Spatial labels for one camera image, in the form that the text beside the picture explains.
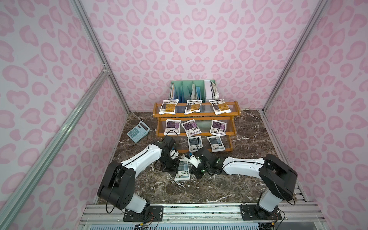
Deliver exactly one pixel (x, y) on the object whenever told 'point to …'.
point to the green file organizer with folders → (203, 90)
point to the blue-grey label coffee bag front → (195, 143)
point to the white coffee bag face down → (168, 106)
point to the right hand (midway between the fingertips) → (190, 171)
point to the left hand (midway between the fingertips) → (178, 169)
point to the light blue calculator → (139, 132)
